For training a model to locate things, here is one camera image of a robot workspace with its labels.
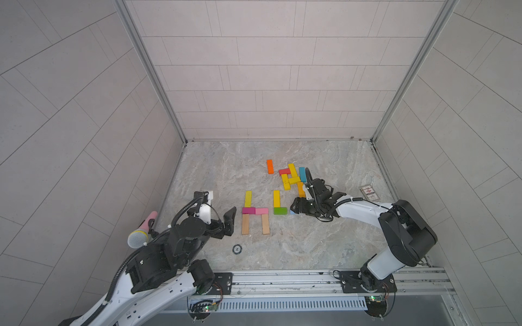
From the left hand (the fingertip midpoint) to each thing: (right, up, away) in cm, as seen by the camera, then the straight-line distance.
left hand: (229, 207), depth 65 cm
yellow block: (+3, -3, +27) cm, 27 cm away
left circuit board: (-9, -34, 0) cm, 35 cm away
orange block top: (+13, +11, +40) cm, 44 cm away
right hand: (+25, -7, +25) cm, 35 cm away
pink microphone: (-24, -7, -7) cm, 26 cm away
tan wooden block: (+3, -12, +20) cm, 23 cm away
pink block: (+9, -8, +23) cm, 26 cm away
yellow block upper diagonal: (+25, +9, +38) cm, 46 cm away
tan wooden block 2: (+11, -12, +20) cm, 26 cm away
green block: (+18, -8, +24) cm, 31 cm away
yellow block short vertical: (+21, +4, +32) cm, 39 cm away
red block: (+20, +9, +38) cm, 44 cm away
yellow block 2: (+16, -3, +28) cm, 32 cm away
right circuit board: (+50, -34, +3) cm, 60 cm away
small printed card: (+60, 0, +29) cm, 66 cm away
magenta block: (+4, -8, +23) cm, 25 cm away
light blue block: (+22, -7, +20) cm, 31 cm away
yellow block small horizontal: (+25, +4, +33) cm, 42 cm away
